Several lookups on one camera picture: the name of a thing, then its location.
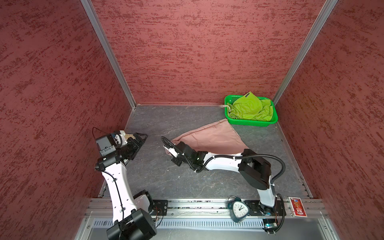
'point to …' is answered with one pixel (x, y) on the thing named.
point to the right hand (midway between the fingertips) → (171, 154)
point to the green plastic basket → (231, 98)
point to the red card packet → (296, 207)
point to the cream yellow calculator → (127, 136)
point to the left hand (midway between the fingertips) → (145, 143)
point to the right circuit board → (270, 225)
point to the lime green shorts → (249, 106)
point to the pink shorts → (219, 137)
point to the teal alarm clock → (238, 209)
